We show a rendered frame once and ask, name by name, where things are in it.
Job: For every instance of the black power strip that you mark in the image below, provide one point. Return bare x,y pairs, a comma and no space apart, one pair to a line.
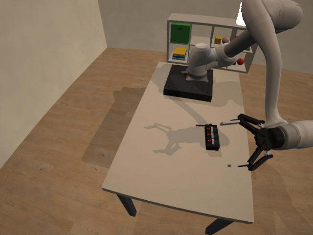
211,137

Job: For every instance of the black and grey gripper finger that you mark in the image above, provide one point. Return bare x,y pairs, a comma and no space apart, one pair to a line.
249,163
243,121

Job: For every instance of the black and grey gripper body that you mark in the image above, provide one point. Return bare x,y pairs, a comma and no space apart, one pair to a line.
274,135

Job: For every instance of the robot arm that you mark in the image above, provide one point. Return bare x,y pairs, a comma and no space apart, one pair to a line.
263,19

